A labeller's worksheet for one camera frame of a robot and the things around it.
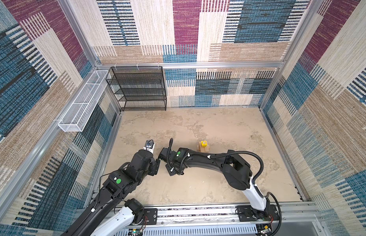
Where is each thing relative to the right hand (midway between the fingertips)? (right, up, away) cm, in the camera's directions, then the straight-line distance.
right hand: (175, 171), depth 87 cm
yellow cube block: (+17, +16, 0) cm, 23 cm away
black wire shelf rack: (-28, +53, +22) cm, 64 cm away
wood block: (+15, +13, 0) cm, 19 cm away
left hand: (-11, +12, -15) cm, 22 cm away
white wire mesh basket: (-46, +34, -13) cm, 59 cm away
